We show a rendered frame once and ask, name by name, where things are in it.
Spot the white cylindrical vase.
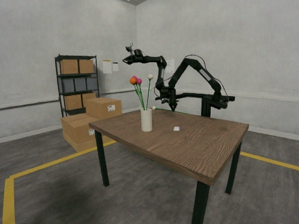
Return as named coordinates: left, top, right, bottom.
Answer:
left=141, top=108, right=152, bottom=132

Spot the white flower with green stem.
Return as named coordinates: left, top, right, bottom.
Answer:
left=148, top=74, right=153, bottom=93

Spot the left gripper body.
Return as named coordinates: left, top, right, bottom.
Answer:
left=162, top=95, right=179, bottom=105

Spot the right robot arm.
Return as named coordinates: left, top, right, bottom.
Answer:
left=134, top=49, right=167, bottom=97

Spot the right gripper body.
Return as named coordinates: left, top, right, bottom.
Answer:
left=129, top=48, right=139, bottom=65

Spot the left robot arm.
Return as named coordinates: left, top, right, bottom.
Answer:
left=161, top=58, right=227, bottom=107

